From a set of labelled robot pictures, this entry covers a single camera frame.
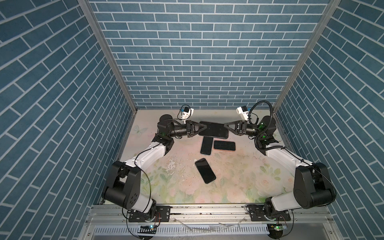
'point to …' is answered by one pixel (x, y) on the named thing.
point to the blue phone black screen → (206, 145)
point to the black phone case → (214, 130)
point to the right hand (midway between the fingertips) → (223, 127)
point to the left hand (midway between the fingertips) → (205, 130)
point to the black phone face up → (205, 170)
